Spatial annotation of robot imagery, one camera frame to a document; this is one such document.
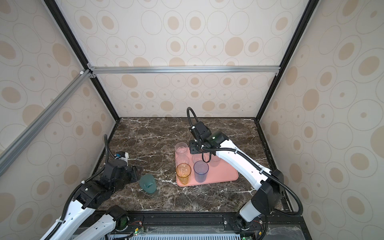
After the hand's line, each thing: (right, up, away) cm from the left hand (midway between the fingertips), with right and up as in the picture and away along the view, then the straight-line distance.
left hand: (143, 168), depth 73 cm
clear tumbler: (+16, +7, +25) cm, 31 cm away
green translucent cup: (-2, -12, +13) cm, 17 cm away
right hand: (+25, +10, +5) cm, 27 cm away
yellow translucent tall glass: (+19, -5, +10) cm, 22 cm away
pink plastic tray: (+44, -7, +17) cm, 48 cm away
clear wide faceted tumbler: (+17, 0, +22) cm, 28 cm away
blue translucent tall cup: (+29, -3, +10) cm, 31 cm away
